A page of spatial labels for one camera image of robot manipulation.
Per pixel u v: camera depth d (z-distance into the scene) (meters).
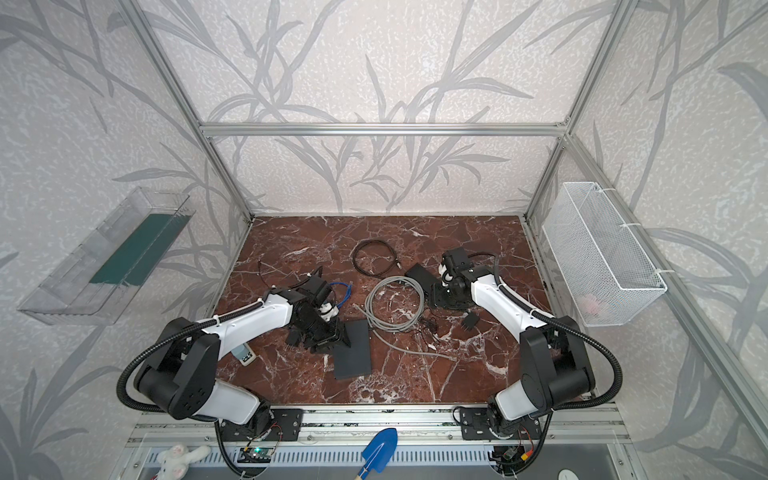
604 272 0.61
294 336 0.87
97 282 0.63
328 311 0.77
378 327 0.91
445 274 0.80
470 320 0.91
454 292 0.65
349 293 0.97
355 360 0.82
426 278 1.02
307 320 0.67
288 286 0.69
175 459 0.66
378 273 1.03
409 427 0.75
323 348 0.77
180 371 0.43
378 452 0.69
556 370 0.43
